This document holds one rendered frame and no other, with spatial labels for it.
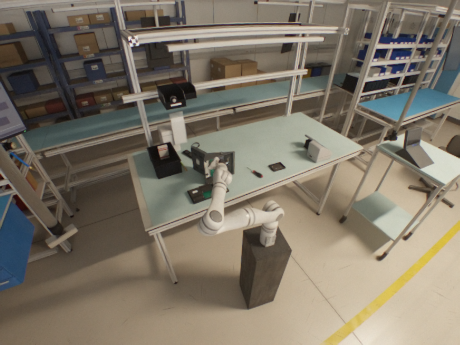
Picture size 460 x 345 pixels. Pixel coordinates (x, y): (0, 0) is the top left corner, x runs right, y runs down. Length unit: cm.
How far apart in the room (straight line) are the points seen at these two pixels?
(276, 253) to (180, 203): 69
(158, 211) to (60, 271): 162
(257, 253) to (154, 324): 118
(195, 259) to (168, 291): 40
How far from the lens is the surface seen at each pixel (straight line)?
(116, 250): 268
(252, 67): 512
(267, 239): 137
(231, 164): 161
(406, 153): 220
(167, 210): 146
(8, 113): 184
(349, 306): 240
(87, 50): 478
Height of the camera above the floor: 206
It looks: 39 degrees down
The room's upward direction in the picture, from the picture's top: straight up
